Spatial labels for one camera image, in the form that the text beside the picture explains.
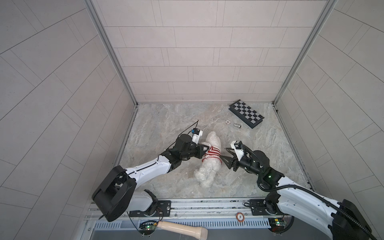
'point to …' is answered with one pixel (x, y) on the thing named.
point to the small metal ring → (227, 123)
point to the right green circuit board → (277, 224)
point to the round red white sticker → (240, 216)
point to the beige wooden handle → (189, 231)
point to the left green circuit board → (147, 228)
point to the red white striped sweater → (212, 152)
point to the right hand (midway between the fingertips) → (222, 155)
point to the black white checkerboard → (245, 113)
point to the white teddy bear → (211, 162)
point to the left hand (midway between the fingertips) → (212, 148)
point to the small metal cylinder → (238, 125)
